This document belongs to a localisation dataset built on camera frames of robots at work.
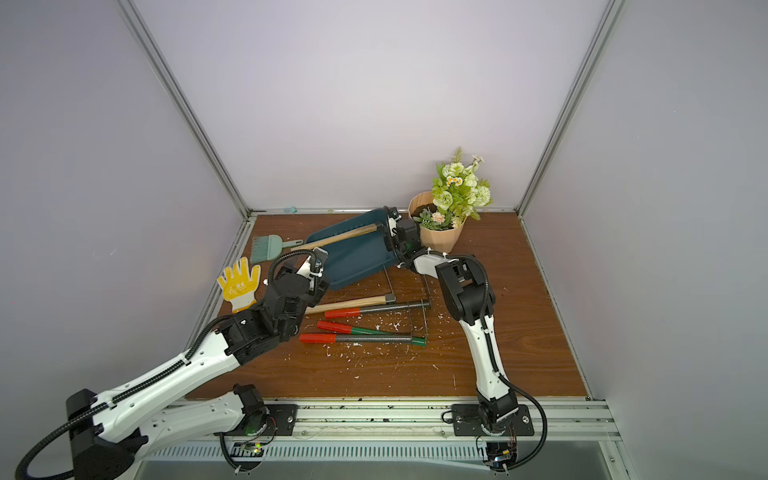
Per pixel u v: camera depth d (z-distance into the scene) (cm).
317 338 81
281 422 73
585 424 74
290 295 51
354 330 87
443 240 95
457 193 87
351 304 92
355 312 90
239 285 100
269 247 110
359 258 115
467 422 72
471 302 60
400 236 89
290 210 126
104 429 39
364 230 110
